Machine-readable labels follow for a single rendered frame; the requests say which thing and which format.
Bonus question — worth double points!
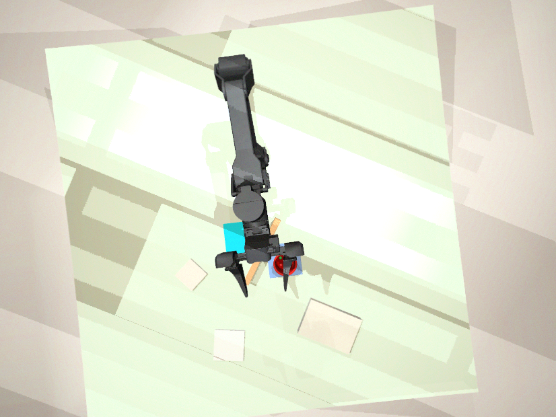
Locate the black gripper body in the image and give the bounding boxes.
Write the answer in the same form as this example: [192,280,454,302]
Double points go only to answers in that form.
[215,221,305,268]

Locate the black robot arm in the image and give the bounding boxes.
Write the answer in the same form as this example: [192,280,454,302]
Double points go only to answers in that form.
[213,54,280,264]

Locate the red cup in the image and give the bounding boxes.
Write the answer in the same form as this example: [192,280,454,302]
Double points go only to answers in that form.
[273,255,297,276]

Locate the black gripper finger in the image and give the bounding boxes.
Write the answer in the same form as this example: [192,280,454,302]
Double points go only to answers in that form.
[283,257,297,292]
[224,263,248,297]

